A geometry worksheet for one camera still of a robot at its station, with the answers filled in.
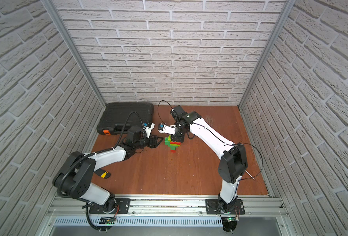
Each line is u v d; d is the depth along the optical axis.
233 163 0.45
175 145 0.86
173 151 0.94
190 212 0.73
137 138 0.71
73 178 0.44
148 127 0.79
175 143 0.85
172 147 0.88
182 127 0.58
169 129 0.72
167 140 0.82
